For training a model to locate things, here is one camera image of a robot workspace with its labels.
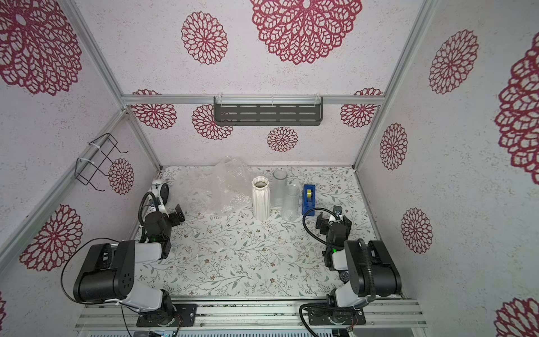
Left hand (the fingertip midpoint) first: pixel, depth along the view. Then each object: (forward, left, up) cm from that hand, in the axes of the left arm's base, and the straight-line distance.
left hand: (170, 208), depth 93 cm
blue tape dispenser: (+7, -63, -4) cm, 64 cm away
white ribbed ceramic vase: (0, -41, +8) cm, 42 cm away
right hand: (-2, -72, 0) cm, 72 cm away
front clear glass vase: (+2, -54, 0) cm, 54 cm away
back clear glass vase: (+8, -49, +4) cm, 49 cm away
